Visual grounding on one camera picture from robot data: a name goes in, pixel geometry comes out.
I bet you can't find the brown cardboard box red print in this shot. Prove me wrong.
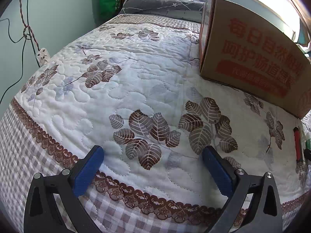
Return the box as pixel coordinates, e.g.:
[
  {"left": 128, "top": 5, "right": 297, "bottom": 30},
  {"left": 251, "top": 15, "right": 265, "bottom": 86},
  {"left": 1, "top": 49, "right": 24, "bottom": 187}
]
[{"left": 199, "top": 0, "right": 311, "bottom": 120}]

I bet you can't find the white power strip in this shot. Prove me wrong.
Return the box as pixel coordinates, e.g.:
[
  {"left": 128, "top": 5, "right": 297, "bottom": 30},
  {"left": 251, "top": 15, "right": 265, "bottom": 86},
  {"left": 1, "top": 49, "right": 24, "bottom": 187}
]
[{"left": 36, "top": 48, "right": 51, "bottom": 66}]

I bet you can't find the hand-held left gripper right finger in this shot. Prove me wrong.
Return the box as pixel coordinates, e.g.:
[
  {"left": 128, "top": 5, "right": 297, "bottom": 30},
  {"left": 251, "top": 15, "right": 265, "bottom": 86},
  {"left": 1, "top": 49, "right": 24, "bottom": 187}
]
[{"left": 202, "top": 146, "right": 283, "bottom": 233}]

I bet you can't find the thin black cable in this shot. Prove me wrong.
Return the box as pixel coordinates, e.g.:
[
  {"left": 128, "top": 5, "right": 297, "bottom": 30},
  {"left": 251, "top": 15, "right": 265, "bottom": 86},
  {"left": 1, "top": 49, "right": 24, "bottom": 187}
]
[{"left": 0, "top": 0, "right": 32, "bottom": 105}]

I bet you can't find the dark star-print pillow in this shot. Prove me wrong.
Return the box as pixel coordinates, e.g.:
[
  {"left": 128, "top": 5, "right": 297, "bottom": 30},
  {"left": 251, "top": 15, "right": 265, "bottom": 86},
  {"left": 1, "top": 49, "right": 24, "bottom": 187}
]
[{"left": 119, "top": 0, "right": 214, "bottom": 25}]

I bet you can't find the twisted red cord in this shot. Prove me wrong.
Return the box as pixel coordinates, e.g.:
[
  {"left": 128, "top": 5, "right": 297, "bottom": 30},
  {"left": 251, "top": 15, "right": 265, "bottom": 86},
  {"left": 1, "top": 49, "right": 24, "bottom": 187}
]
[{"left": 19, "top": 0, "right": 40, "bottom": 51}]

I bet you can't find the red pen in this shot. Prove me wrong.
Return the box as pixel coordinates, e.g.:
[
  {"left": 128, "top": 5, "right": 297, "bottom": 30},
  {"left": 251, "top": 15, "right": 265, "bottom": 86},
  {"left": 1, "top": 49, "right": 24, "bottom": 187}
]
[{"left": 294, "top": 126, "right": 304, "bottom": 163}]

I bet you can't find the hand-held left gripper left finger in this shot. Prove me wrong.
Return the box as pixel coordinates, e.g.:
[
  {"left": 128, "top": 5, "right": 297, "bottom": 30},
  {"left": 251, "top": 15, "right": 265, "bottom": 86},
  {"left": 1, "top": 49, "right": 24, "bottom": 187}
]
[{"left": 24, "top": 145, "right": 112, "bottom": 233}]

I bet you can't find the quilted leaf-print bedspread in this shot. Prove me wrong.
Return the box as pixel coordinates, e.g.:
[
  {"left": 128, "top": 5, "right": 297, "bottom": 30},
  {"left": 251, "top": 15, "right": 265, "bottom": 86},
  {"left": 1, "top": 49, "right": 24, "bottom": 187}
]
[{"left": 0, "top": 13, "right": 311, "bottom": 233}]

